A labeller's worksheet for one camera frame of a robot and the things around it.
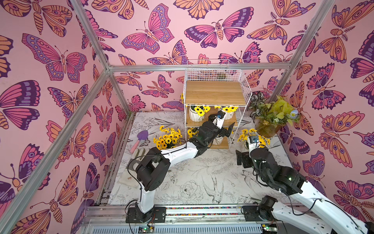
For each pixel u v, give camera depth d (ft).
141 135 3.46
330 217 1.34
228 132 2.39
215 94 2.39
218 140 3.11
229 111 2.26
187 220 2.39
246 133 3.12
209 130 2.02
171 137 2.89
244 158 2.10
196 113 2.44
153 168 1.65
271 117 2.94
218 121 2.23
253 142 1.94
